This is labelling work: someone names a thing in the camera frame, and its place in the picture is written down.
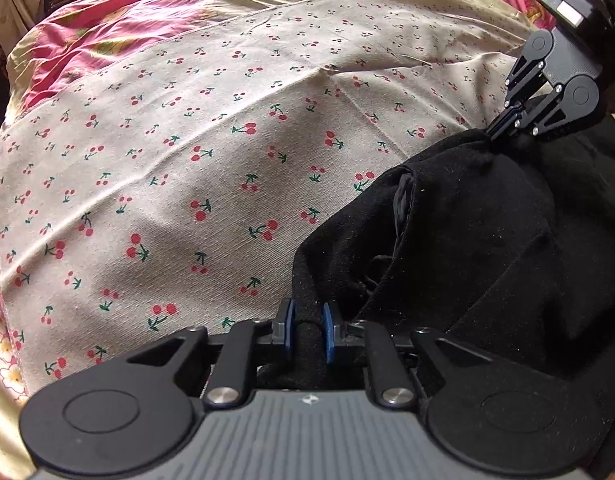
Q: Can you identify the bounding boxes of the black pants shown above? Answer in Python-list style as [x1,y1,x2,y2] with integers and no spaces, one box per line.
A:
[285,94,615,441]

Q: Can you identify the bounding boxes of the cherry print bed sheet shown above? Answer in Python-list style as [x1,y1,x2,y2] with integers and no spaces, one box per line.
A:
[0,0,532,402]

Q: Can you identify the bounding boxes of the pink floral quilt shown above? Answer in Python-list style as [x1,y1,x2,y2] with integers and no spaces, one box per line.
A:
[6,0,559,111]

